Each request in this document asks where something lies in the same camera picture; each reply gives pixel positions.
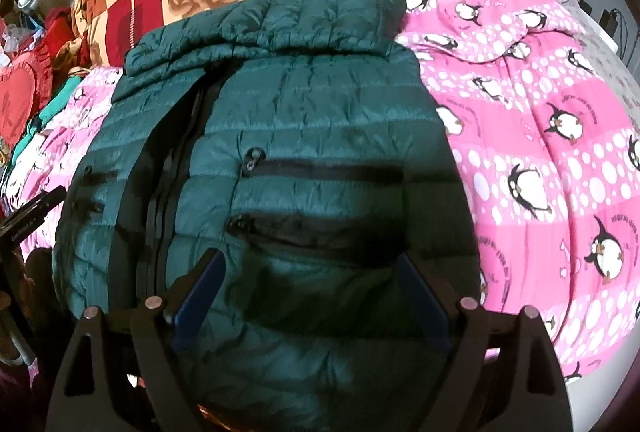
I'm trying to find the red cloth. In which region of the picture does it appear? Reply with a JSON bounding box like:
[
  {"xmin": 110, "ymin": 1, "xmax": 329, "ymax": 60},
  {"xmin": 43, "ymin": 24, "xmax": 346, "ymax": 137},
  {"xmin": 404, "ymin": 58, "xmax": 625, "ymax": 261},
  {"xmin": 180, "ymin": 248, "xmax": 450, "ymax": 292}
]
[{"xmin": 41, "ymin": 6, "xmax": 87, "ymax": 62}]

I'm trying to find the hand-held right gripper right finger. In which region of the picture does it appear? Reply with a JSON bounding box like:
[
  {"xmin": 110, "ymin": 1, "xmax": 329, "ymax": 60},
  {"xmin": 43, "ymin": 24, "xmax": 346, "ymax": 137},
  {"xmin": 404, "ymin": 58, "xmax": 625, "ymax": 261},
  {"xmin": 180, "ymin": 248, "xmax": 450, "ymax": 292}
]
[{"xmin": 397, "ymin": 252, "xmax": 573, "ymax": 432}]

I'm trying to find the pink penguin print blanket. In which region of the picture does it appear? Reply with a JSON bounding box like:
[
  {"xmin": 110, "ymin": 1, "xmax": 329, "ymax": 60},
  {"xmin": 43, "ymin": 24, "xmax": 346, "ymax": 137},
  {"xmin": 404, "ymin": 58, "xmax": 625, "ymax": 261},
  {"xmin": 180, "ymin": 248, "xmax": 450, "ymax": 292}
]
[{"xmin": 10, "ymin": 0, "xmax": 640, "ymax": 383}]

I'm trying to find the red heart cushion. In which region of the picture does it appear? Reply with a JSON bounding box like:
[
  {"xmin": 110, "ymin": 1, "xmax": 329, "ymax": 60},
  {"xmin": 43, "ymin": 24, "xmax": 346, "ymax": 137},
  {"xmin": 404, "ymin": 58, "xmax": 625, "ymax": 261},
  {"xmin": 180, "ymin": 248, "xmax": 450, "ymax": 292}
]
[{"xmin": 0, "ymin": 49, "xmax": 53, "ymax": 149}]

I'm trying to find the black power adapter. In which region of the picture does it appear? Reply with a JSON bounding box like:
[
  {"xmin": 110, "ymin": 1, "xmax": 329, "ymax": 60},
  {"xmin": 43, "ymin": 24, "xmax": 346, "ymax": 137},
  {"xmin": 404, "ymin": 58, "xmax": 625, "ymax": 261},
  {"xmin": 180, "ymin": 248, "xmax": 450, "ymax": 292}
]
[{"xmin": 580, "ymin": 0, "xmax": 633, "ymax": 57}]

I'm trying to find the green quilted jacket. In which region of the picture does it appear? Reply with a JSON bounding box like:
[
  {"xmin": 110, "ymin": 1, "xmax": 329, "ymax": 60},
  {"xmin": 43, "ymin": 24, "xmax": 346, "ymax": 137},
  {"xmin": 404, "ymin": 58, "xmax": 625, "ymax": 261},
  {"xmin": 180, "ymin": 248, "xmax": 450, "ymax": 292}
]
[{"xmin": 52, "ymin": 0, "xmax": 483, "ymax": 432}]

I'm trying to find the green cloth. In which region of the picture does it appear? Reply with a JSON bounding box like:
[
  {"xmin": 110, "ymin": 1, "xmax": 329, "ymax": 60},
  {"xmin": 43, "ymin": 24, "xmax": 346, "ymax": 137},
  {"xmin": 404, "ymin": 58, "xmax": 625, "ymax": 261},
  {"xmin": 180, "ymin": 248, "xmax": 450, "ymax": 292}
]
[{"xmin": 10, "ymin": 76, "xmax": 82, "ymax": 165}]

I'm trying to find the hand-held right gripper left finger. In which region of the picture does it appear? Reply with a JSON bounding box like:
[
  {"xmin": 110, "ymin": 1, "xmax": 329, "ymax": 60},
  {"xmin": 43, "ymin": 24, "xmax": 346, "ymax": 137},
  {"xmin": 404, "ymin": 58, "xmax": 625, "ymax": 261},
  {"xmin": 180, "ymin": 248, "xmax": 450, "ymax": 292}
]
[{"xmin": 47, "ymin": 248, "xmax": 228, "ymax": 432}]

